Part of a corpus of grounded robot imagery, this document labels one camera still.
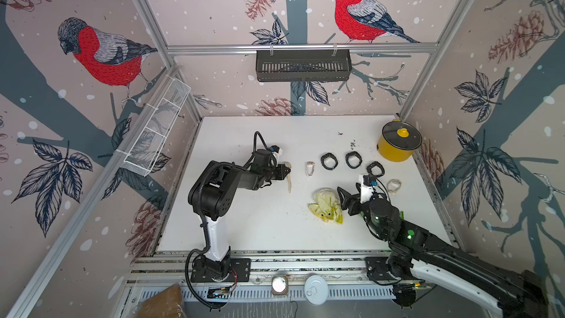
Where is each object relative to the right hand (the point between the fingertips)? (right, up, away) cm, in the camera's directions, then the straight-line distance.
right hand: (346, 184), depth 78 cm
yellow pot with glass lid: (+29, +15, +19) cm, 38 cm away
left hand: (-19, +4, +20) cm, 28 cm away
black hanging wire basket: (-12, +53, +29) cm, 61 cm away
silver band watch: (-11, +2, +23) cm, 26 cm away
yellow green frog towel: (-6, -10, +7) cm, 13 cm away
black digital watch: (+16, +2, +20) cm, 26 cm away
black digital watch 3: (-1, +8, +24) cm, 25 cm away
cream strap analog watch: (+25, -4, +17) cm, 31 cm away
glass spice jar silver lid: (-24, -26, -15) cm, 38 cm away
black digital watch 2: (+9, +9, +23) cm, 27 cm away
